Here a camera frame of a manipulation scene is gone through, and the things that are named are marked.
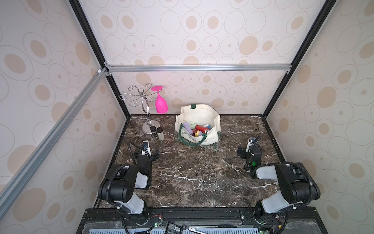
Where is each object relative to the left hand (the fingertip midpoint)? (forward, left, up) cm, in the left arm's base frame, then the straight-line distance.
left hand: (151, 144), depth 90 cm
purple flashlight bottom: (+16, -22, -4) cm, 28 cm away
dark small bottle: (+14, +2, -2) cm, 14 cm away
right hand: (+1, -66, -4) cm, 66 cm away
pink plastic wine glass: (+22, -5, +12) cm, 26 cm away
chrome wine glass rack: (+17, +5, -4) cm, 18 cm away
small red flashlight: (+11, -33, +2) cm, 35 cm away
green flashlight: (+18, -25, -4) cm, 31 cm away
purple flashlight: (+7, -29, +3) cm, 30 cm away
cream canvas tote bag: (+23, -33, +2) cm, 40 cm away
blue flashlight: (+15, -36, -1) cm, 39 cm away
